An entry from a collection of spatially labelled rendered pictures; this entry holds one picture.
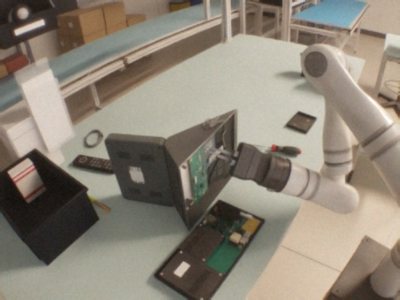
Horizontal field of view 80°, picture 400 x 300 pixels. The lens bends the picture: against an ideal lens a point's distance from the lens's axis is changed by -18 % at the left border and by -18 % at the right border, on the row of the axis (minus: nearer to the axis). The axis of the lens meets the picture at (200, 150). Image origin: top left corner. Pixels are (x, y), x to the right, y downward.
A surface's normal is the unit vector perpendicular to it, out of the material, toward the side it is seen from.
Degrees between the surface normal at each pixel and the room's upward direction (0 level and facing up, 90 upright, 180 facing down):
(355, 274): 0
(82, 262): 0
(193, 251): 0
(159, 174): 90
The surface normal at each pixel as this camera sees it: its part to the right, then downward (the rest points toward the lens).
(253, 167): 0.14, 0.04
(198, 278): -0.07, -0.78
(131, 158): -0.22, 0.62
